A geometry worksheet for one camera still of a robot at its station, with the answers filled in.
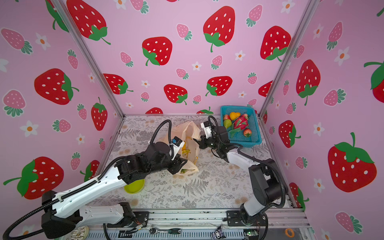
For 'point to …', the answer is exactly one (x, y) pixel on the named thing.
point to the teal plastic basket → (255, 138)
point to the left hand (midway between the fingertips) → (185, 159)
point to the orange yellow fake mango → (234, 115)
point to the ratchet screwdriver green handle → (174, 231)
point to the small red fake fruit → (226, 117)
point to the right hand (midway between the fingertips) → (193, 138)
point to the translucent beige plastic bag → (191, 134)
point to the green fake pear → (227, 123)
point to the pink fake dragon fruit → (240, 123)
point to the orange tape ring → (287, 233)
